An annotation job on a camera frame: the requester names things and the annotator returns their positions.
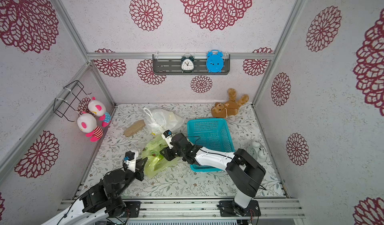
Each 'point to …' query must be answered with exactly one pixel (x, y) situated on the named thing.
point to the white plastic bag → (158, 120)
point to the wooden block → (134, 128)
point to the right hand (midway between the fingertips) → (160, 149)
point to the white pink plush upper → (97, 108)
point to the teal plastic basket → (211, 133)
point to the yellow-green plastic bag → (155, 161)
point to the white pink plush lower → (87, 123)
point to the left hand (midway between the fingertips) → (147, 159)
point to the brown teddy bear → (230, 107)
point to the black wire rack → (65, 105)
